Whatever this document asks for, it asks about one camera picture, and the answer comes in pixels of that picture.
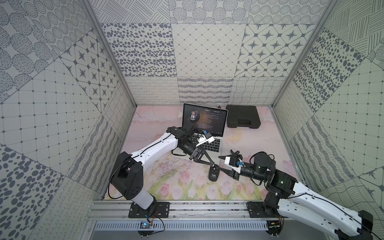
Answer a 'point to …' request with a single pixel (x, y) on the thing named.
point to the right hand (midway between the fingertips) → (219, 161)
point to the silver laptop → (214, 120)
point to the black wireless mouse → (213, 173)
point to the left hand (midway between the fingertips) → (212, 162)
